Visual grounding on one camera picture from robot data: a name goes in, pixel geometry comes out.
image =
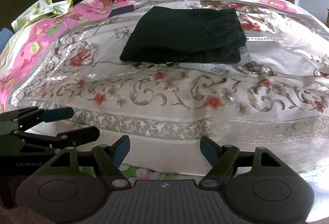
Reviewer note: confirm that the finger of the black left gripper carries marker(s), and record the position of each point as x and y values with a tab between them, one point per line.
72	138
26	118

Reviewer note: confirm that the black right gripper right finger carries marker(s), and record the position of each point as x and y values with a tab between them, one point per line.
222	161

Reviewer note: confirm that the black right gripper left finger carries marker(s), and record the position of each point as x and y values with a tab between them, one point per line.
107	162

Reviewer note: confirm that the black pants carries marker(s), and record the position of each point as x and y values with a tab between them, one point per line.
166	35

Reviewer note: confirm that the pink cartoon bed sheet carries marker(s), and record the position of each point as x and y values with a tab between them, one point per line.
27	45

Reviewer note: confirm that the floral beige bedspread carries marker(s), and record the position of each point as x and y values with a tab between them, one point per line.
275	97

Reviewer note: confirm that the green white patterned pillow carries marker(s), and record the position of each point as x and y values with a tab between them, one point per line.
40	10

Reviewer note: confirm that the dark blue flat notebook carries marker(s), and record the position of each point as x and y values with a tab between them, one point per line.
121	10

